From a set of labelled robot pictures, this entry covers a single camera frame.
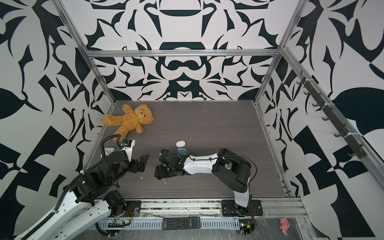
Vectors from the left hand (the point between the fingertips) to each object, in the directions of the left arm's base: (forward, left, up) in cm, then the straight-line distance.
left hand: (139, 151), depth 72 cm
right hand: (-6, -7, -18) cm, 20 cm away
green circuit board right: (-29, -50, -21) cm, 62 cm away
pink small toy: (-30, -66, -18) cm, 74 cm away
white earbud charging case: (+13, -18, -18) cm, 28 cm away
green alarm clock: (+10, +25, -18) cm, 32 cm away
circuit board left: (-26, +10, -19) cm, 34 cm away
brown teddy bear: (+29, +15, -12) cm, 35 cm away
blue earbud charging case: (+8, -19, -19) cm, 28 cm away
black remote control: (-27, -19, -19) cm, 38 cm away
